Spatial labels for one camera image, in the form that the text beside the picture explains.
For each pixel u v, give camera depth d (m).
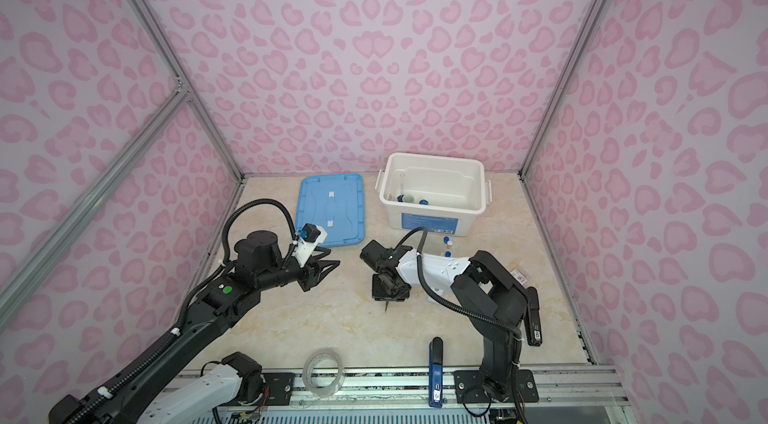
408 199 1.09
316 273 0.64
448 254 0.80
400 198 1.10
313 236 0.62
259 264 0.56
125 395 0.40
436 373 0.72
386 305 0.87
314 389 0.70
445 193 1.11
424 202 1.07
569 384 0.75
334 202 1.11
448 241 0.82
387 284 0.65
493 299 0.47
